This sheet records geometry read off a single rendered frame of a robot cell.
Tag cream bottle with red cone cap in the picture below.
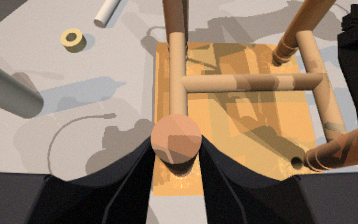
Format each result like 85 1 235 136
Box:
0 68 44 119

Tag white cylinder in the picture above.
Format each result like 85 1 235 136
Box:
94 0 120 28

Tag tan roll of masking tape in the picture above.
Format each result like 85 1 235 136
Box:
60 29 87 53

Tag tan wooden stool legs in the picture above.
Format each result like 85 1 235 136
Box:
151 0 358 178

